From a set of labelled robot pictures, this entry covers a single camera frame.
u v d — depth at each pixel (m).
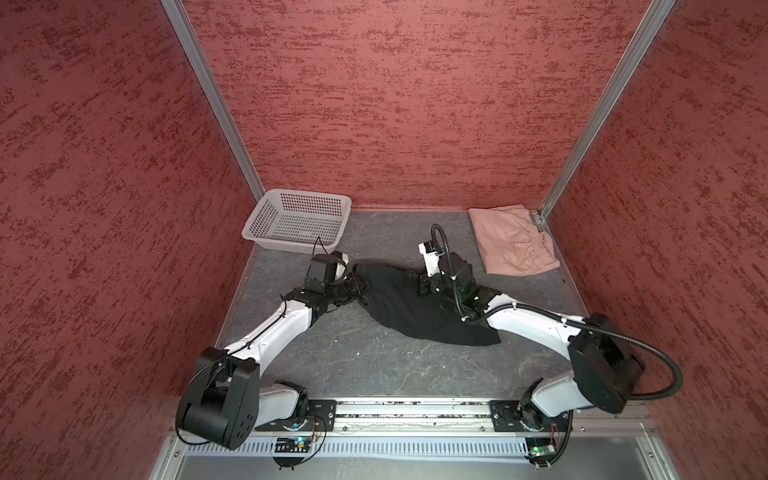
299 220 1.18
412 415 0.76
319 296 0.64
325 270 0.66
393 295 0.85
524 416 0.67
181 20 0.72
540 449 0.71
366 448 0.77
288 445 0.73
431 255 0.74
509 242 1.10
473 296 0.64
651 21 0.72
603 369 0.43
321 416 0.75
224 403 0.41
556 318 0.49
